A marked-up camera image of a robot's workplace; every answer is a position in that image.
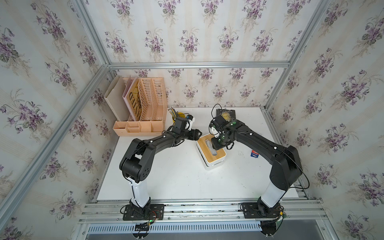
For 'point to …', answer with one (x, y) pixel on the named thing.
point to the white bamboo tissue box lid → (210, 154)
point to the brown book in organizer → (135, 103)
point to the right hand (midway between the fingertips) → (217, 145)
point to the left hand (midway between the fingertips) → (198, 133)
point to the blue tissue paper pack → (213, 151)
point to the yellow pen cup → (181, 115)
